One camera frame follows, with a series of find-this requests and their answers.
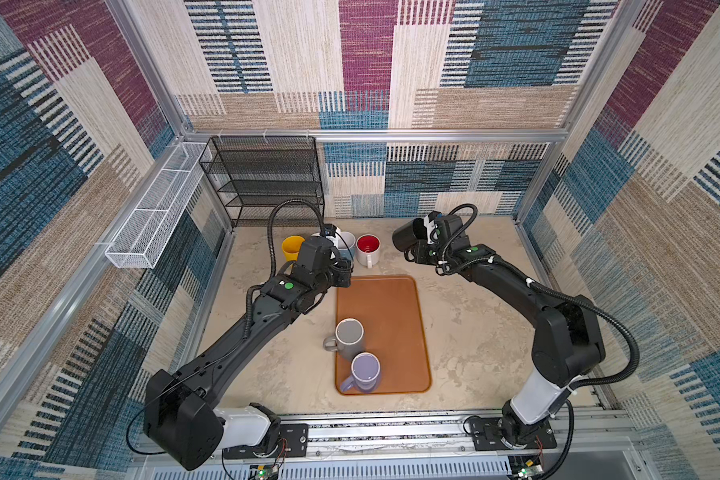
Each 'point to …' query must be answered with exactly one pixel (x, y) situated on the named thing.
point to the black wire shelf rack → (266, 179)
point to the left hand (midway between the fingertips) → (349, 258)
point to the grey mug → (348, 339)
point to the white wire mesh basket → (143, 239)
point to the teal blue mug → (346, 246)
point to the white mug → (368, 248)
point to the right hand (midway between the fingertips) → (413, 252)
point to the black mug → (405, 237)
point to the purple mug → (364, 372)
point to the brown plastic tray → (389, 308)
